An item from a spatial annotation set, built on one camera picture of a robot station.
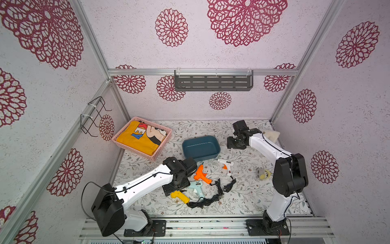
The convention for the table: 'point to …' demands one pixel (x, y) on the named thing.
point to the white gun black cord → (228, 187)
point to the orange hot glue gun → (200, 174)
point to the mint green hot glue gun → (197, 186)
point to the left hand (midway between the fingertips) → (178, 188)
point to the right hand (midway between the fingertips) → (230, 142)
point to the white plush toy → (273, 135)
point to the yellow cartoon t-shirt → (142, 137)
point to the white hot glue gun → (227, 165)
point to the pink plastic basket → (151, 158)
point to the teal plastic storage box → (202, 147)
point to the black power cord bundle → (204, 202)
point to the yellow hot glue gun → (178, 193)
